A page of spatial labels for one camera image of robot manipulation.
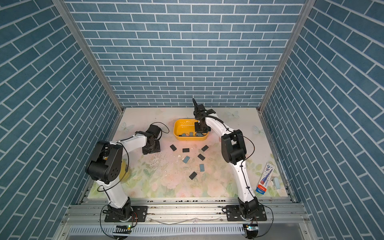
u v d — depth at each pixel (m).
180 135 1.02
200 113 0.82
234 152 0.61
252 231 0.73
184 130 1.07
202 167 0.91
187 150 0.97
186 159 0.94
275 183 0.81
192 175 0.86
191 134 1.05
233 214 0.73
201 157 0.94
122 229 0.72
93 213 0.75
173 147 0.99
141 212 0.74
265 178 0.85
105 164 0.50
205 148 0.98
